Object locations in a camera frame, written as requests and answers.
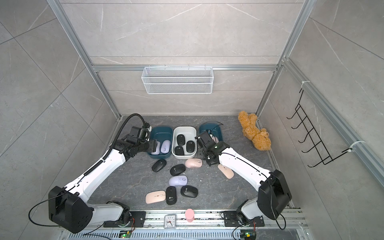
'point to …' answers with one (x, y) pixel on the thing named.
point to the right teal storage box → (214, 127)
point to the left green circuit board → (125, 234)
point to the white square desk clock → (170, 221)
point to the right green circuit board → (248, 234)
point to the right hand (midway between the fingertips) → (204, 150)
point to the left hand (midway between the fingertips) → (153, 141)
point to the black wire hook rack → (318, 145)
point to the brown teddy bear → (260, 138)
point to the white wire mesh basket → (177, 80)
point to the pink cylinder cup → (189, 215)
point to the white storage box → (184, 142)
